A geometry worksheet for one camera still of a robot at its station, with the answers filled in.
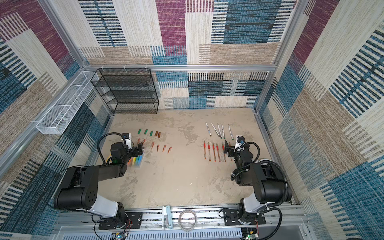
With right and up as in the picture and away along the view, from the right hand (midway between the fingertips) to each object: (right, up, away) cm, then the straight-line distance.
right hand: (235, 141), depth 91 cm
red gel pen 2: (-12, -12, +2) cm, 17 cm away
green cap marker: (-7, +6, +16) cm, 18 cm away
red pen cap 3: (-44, -5, +8) cm, 45 cm away
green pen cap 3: (-55, +4, +16) cm, 58 cm away
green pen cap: (-64, +5, +17) cm, 66 cm away
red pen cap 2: (-48, -5, +8) cm, 49 cm away
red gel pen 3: (-9, -5, +8) cm, 13 cm away
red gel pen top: (-18, -3, +10) cm, 21 cm away
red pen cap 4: (-41, -6, +8) cm, 42 cm away
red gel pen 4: (-6, -5, +8) cm, 11 cm away
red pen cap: (-59, -1, +13) cm, 60 cm away
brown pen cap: (-52, +4, +17) cm, 55 cm away
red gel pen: (-15, -5, +8) cm, 18 cm away
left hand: (-62, -1, +3) cm, 62 cm away
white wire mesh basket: (-90, +12, -21) cm, 93 cm away
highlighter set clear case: (-60, -12, +1) cm, 62 cm away
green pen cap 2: (-59, +5, +17) cm, 62 cm away
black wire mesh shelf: (-73, +35, +19) cm, 83 cm away
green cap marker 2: (-5, +5, +14) cm, 16 cm away
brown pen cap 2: (-49, +3, +14) cm, 51 cm away
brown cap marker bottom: (-10, +7, +17) cm, 20 cm away
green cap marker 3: (+1, +5, +16) cm, 17 cm away
